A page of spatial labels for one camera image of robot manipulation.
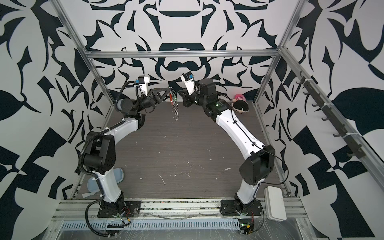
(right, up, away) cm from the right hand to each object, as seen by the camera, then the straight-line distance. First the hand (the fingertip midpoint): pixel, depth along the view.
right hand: (180, 90), depth 73 cm
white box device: (+45, -54, -1) cm, 70 cm away
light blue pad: (-46, -49, +7) cm, 68 cm away
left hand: (-4, +1, -5) cm, 6 cm away
